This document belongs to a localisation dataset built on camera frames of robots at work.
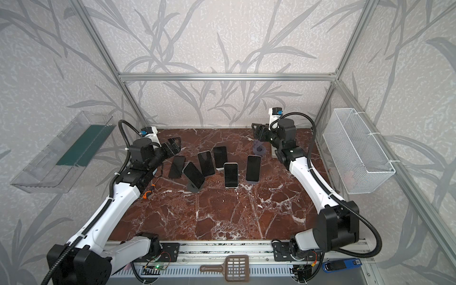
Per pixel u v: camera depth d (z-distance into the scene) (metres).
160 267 0.70
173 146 0.68
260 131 0.69
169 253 0.72
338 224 0.40
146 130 0.65
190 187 0.92
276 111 0.67
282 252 0.73
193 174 0.84
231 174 0.89
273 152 1.05
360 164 0.61
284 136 0.58
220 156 0.95
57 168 0.64
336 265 0.69
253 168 0.94
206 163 0.90
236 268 0.71
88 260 0.37
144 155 0.56
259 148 1.08
